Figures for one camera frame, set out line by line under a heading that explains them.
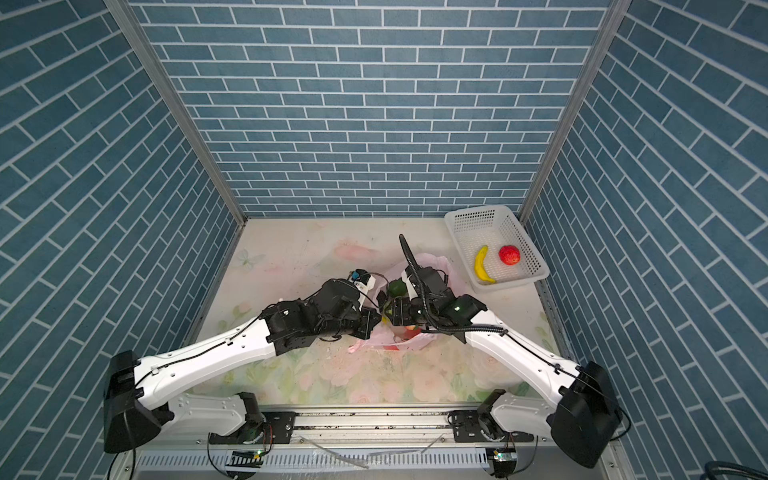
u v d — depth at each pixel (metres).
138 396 0.39
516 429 0.60
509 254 1.03
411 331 0.89
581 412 0.39
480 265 1.04
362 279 0.65
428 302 0.59
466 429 0.73
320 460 0.71
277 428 0.74
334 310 0.54
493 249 1.11
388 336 0.74
